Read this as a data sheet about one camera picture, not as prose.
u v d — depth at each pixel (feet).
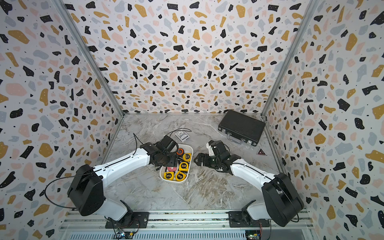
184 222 2.44
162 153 2.05
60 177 1.35
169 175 2.82
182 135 3.49
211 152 2.59
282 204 1.39
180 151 3.13
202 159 2.51
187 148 3.11
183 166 2.95
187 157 3.09
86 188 1.39
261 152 3.29
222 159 2.20
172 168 2.95
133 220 2.34
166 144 2.21
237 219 2.41
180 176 2.81
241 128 3.48
